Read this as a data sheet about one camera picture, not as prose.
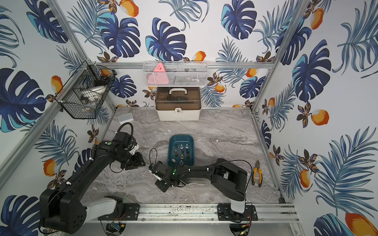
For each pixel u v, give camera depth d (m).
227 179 0.46
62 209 0.39
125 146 0.68
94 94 0.80
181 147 0.97
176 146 0.98
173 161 0.92
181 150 0.95
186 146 0.98
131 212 0.74
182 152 0.95
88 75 0.93
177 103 1.04
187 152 0.96
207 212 0.76
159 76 0.89
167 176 0.64
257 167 0.88
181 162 0.90
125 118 1.14
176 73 1.01
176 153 0.96
